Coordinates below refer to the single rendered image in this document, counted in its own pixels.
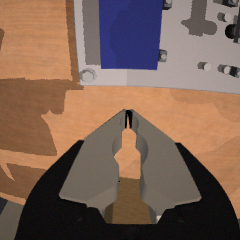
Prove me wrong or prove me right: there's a blue plate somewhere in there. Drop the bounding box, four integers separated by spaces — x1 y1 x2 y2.
99 0 163 70

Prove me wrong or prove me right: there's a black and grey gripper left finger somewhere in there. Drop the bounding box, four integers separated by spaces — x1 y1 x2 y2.
14 109 128 240

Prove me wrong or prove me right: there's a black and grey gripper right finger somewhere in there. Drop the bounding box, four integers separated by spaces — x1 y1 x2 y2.
128 109 240 240

